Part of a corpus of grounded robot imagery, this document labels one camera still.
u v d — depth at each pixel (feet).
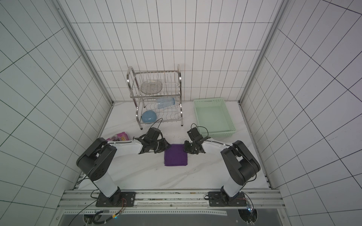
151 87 3.02
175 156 2.89
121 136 3.03
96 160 1.52
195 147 2.24
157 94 2.81
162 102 3.38
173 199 2.44
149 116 3.39
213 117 3.57
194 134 2.42
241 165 1.49
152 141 2.45
